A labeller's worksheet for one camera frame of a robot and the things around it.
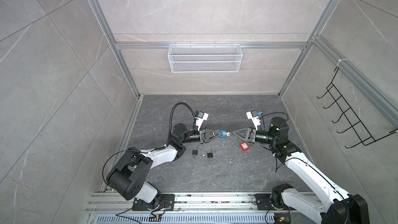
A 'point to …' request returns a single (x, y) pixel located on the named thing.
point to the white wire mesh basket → (205, 58)
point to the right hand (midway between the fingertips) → (233, 132)
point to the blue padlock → (224, 134)
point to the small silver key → (228, 134)
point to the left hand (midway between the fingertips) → (221, 133)
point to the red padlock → (244, 146)
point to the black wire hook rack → (341, 104)
